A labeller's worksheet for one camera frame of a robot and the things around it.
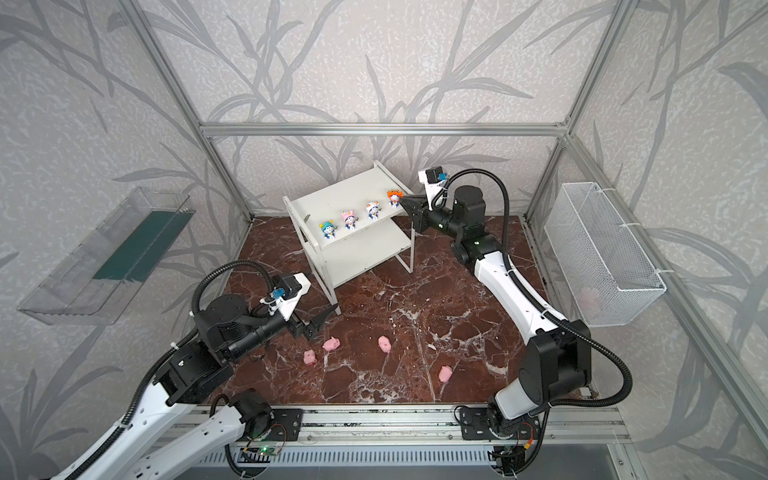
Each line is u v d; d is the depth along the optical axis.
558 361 0.42
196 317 0.45
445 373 0.81
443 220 0.65
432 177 0.62
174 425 0.45
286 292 0.49
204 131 0.94
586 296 0.74
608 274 0.61
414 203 0.70
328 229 0.68
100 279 0.63
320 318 0.56
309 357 0.83
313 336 0.57
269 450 0.70
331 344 0.85
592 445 0.73
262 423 0.65
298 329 0.54
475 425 0.73
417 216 0.65
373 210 0.72
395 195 0.75
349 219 0.70
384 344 0.86
